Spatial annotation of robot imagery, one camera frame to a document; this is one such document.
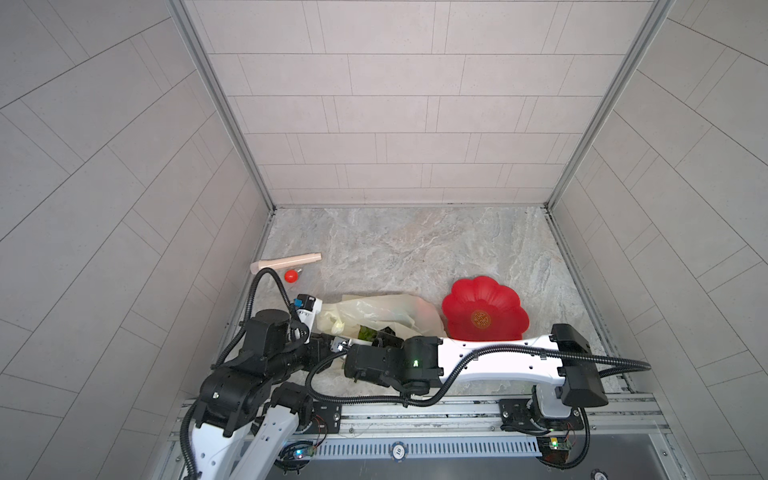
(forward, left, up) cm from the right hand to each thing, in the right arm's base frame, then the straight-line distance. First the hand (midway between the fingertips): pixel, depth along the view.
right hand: (370, 355), depth 70 cm
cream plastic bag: (+9, -10, 0) cm, 14 cm away
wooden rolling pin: (+32, +36, -5) cm, 49 cm away
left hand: (+2, +6, +7) cm, 9 cm away
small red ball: (+29, +26, -7) cm, 39 cm away
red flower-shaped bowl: (+15, -32, -12) cm, 37 cm away
